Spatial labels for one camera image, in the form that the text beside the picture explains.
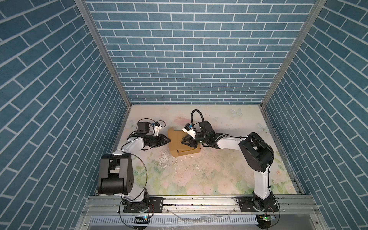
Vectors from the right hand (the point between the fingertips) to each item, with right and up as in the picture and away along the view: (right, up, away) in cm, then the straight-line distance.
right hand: (184, 141), depth 90 cm
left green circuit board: (-21, -38, -18) cm, 46 cm away
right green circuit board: (+43, -36, -19) cm, 59 cm away
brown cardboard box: (-4, -4, -2) cm, 6 cm away
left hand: (-8, 0, -2) cm, 8 cm away
